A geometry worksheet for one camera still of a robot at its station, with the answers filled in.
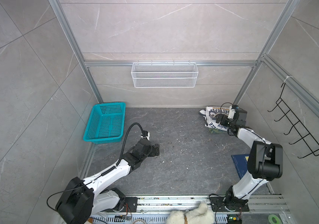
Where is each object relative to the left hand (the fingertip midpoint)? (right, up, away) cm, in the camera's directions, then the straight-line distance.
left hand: (154, 143), depth 85 cm
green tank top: (+44, +6, +17) cm, 48 cm away
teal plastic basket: (-41, +12, +26) cm, 50 cm away
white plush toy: (+22, -29, -23) cm, 43 cm away
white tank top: (+43, +19, +23) cm, 52 cm away
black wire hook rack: (+72, +2, -25) cm, 76 cm away
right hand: (+49, +17, +11) cm, 53 cm away
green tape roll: (+62, -37, -15) cm, 74 cm away
